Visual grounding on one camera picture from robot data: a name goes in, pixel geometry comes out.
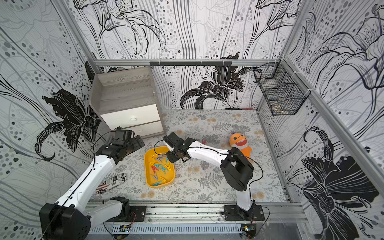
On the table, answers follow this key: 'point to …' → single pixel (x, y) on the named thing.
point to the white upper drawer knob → (133, 119)
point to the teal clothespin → (162, 167)
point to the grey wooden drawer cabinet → (126, 98)
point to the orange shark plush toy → (239, 140)
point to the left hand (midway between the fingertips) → (137, 146)
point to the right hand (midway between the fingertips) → (173, 154)
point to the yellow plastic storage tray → (159, 170)
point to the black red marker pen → (245, 108)
